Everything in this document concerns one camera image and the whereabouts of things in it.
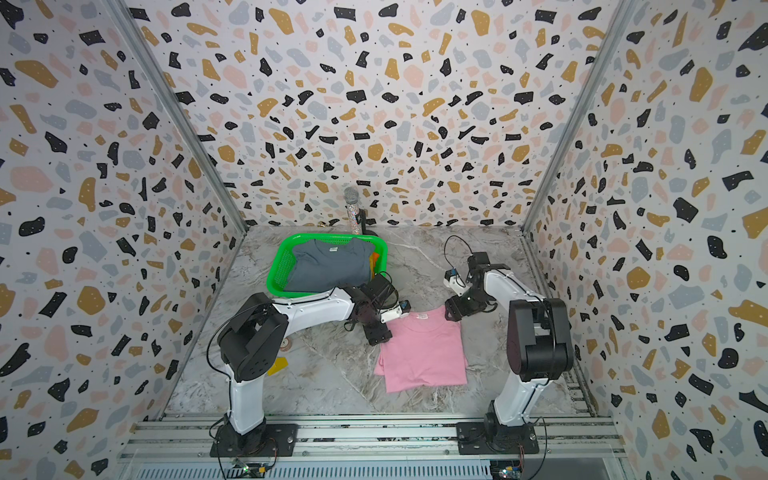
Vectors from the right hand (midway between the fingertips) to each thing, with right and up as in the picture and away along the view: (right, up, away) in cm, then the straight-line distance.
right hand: (459, 311), depth 94 cm
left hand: (-23, -4, -2) cm, 23 cm away
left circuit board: (-54, -33, -24) cm, 68 cm away
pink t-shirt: (-11, -10, -4) cm, 16 cm away
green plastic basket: (-59, +9, +3) cm, 60 cm away
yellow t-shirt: (-29, +16, +12) cm, 35 cm away
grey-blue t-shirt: (-45, +15, +9) cm, 48 cm away
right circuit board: (+7, -33, -23) cm, 41 cm away
